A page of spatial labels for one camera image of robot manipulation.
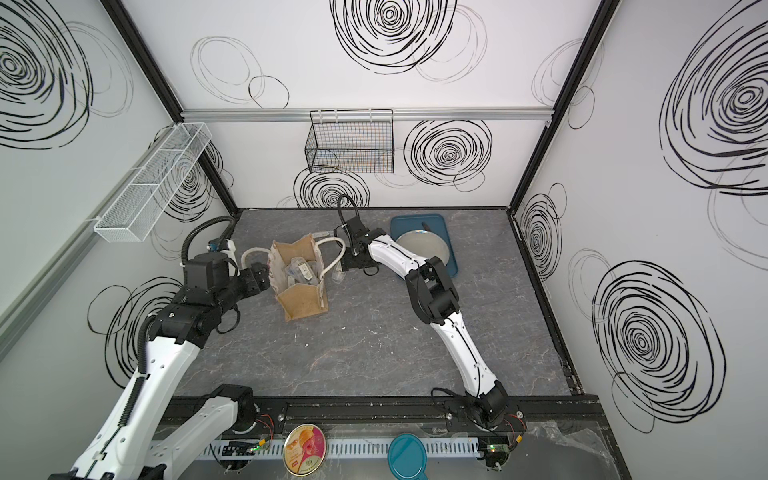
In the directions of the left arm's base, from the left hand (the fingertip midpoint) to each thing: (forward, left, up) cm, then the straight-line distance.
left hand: (254, 270), depth 75 cm
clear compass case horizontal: (+9, -6, -14) cm, 18 cm away
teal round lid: (-36, -39, -15) cm, 55 cm away
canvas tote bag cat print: (+1, -7, -17) cm, 19 cm away
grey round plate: (+27, -48, -21) cm, 59 cm away
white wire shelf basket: (+13, +29, +10) cm, 34 cm away
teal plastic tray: (+38, -39, -22) cm, 59 cm away
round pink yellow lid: (-35, -16, -19) cm, 43 cm away
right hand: (+18, -22, -21) cm, 35 cm away
